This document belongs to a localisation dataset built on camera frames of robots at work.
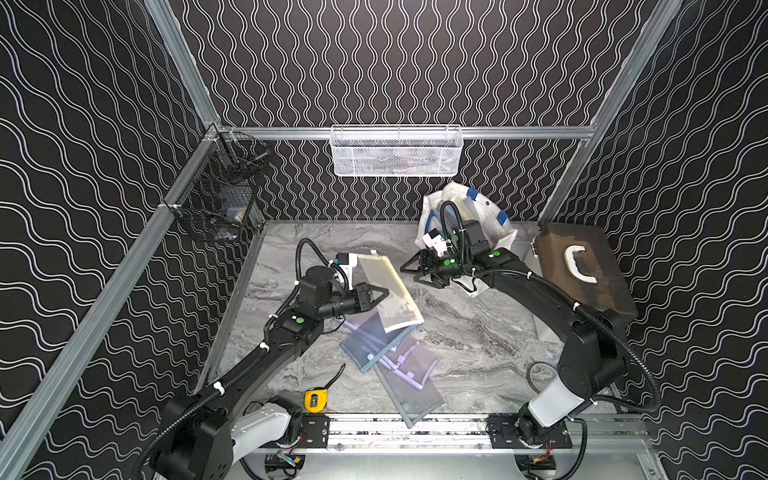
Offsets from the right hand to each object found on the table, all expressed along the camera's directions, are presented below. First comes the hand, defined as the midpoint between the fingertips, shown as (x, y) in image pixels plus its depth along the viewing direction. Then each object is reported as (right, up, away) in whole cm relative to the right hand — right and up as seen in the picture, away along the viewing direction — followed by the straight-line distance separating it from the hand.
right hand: (407, 272), depth 79 cm
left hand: (-5, -3, -7) cm, 10 cm away
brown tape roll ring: (+34, -28, +4) cm, 45 cm away
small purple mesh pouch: (+1, -26, +6) cm, 26 cm away
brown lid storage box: (+59, +2, +19) cm, 62 cm away
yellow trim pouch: (-3, -8, -7) cm, 11 cm away
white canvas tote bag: (+26, +21, +21) cm, 39 cm away
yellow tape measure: (-24, -33, -1) cm, 41 cm away
